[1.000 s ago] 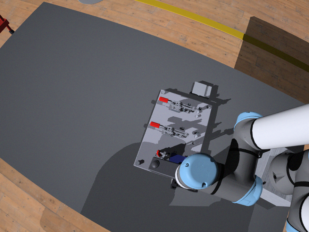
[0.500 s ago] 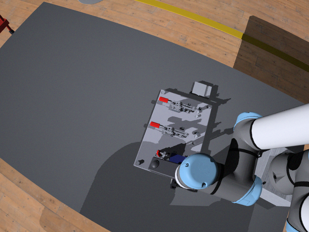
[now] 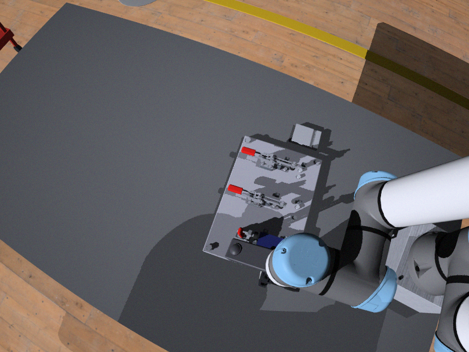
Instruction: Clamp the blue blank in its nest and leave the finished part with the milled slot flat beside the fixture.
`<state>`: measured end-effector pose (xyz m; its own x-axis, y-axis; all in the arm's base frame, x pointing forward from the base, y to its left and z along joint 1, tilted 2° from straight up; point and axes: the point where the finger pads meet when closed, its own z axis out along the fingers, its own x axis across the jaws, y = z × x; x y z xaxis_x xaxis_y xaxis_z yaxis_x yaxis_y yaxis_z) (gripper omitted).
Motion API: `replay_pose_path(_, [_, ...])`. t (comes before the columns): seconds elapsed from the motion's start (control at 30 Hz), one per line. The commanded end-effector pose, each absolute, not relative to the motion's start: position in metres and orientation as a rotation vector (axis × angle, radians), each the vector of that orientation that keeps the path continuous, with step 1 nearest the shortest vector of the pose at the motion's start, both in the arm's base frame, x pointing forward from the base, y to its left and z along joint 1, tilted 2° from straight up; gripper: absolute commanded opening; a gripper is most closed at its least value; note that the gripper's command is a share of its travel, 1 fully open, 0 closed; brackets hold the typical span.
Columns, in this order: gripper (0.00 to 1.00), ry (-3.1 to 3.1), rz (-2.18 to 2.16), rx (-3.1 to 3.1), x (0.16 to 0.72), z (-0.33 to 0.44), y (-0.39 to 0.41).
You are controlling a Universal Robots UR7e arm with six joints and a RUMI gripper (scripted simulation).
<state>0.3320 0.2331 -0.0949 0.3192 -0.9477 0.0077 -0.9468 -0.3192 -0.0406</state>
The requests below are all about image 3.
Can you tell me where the black toggle clamp with red handle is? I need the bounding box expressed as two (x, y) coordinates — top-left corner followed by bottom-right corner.
(241, 147), (298, 171)

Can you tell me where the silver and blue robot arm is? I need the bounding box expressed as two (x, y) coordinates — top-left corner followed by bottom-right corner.
(225, 155), (469, 352)

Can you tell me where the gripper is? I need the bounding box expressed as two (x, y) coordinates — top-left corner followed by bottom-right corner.
(258, 246), (300, 292)

